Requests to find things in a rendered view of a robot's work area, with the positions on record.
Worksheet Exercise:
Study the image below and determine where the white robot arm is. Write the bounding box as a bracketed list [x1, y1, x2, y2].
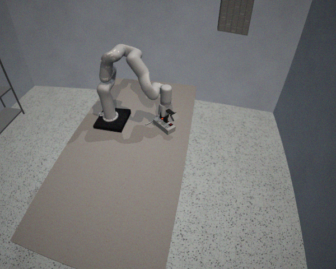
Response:
[97, 44, 172, 122]

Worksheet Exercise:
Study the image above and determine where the grey power strip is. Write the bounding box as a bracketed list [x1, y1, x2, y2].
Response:
[146, 116, 176, 135]

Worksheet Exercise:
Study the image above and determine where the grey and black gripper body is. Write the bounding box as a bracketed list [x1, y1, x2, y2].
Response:
[158, 102, 172, 117]

